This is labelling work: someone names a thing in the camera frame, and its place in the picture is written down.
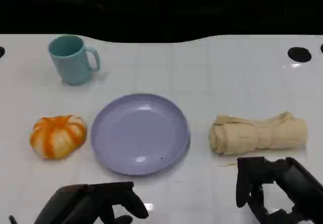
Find lilac plate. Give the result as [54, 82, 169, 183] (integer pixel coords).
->
[90, 93, 191, 177]

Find orange and white bread roll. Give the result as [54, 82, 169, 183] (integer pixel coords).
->
[29, 115, 88, 160]

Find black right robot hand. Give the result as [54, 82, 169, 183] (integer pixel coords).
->
[236, 156, 323, 224]

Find beige towel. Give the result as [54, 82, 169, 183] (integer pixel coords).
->
[208, 111, 309, 156]

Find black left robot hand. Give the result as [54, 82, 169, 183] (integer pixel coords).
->
[33, 182, 150, 224]

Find pale green mug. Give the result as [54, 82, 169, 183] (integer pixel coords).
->
[48, 34, 101, 86]

